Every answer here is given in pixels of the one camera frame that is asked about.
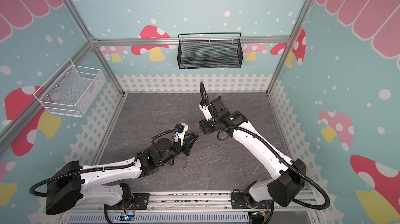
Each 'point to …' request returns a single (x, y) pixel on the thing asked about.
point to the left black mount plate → (140, 202)
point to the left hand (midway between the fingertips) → (196, 137)
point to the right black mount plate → (238, 201)
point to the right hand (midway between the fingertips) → (204, 123)
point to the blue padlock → (195, 134)
